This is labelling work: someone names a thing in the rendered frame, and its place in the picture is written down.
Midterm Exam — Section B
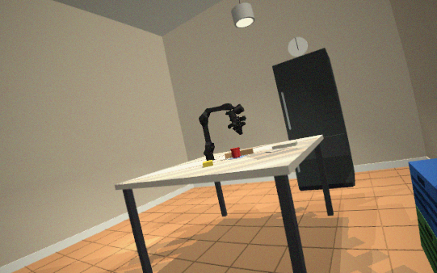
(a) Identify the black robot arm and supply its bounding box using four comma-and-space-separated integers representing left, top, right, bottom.
199, 103, 246, 161

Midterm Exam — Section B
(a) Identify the yellow rectangular block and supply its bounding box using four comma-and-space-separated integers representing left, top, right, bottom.
203, 160, 213, 167

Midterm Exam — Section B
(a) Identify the orange flat bar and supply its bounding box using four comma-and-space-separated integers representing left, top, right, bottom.
225, 148, 254, 159

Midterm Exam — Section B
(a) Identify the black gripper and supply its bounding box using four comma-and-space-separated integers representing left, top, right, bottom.
228, 115, 246, 135

